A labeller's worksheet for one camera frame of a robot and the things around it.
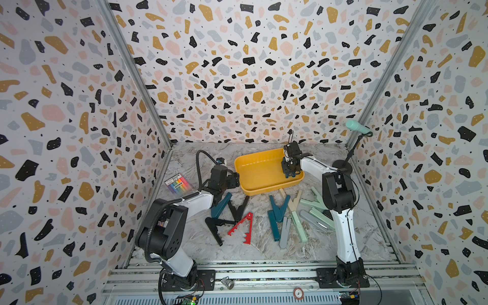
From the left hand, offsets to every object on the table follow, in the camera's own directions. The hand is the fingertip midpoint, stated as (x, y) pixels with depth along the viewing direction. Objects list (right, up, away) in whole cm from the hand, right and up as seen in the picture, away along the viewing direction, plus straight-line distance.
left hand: (236, 174), depth 94 cm
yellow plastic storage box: (+14, +1, +16) cm, 21 cm away
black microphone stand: (+61, +5, +16) cm, 63 cm away
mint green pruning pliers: (+29, -23, -8) cm, 39 cm away
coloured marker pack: (-31, -6, +6) cm, 33 cm away
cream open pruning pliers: (+28, -15, 0) cm, 32 cm away
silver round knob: (-1, -39, -22) cm, 45 cm away
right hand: (+30, +4, +15) cm, 34 cm away
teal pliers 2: (+21, -18, -4) cm, 28 cm away
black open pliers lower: (-10, -22, -7) cm, 26 cm away
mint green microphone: (+52, +22, -13) cm, 58 cm away
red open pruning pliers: (+6, -27, -10) cm, 30 cm away
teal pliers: (-9, -17, -4) cm, 20 cm away
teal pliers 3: (+18, -23, -7) cm, 30 cm away
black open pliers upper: (+1, -18, -3) cm, 19 cm away
